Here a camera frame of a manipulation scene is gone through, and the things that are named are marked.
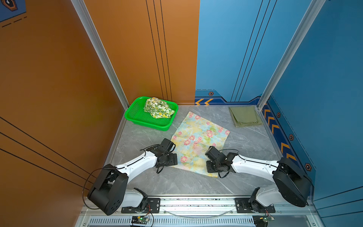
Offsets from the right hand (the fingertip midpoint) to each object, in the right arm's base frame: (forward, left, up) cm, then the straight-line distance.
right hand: (206, 168), depth 86 cm
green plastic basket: (+44, +54, +5) cm, 70 cm away
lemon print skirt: (+40, +33, +12) cm, 53 cm away
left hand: (+4, +22, +1) cm, 22 cm away
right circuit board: (-25, -28, -1) cm, 38 cm away
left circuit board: (-26, +36, -1) cm, 44 cm away
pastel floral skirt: (+22, +8, +1) cm, 23 cm away
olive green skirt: (+41, -34, +1) cm, 54 cm away
